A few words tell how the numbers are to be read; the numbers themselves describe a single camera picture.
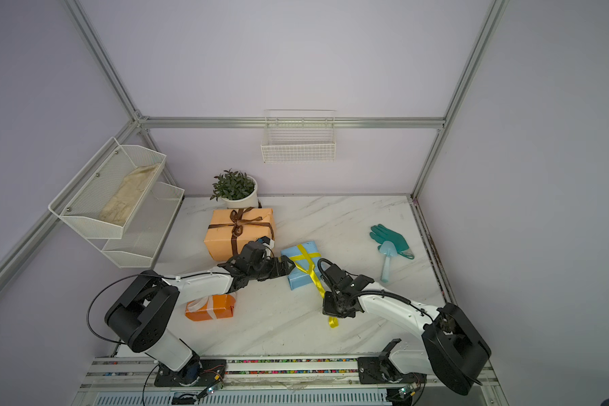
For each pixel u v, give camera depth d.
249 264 0.72
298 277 0.86
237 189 1.00
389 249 1.00
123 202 0.78
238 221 0.93
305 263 0.89
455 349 0.41
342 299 0.61
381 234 1.04
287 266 0.84
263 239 0.85
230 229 0.92
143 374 0.75
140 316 0.45
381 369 0.66
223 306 0.79
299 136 0.95
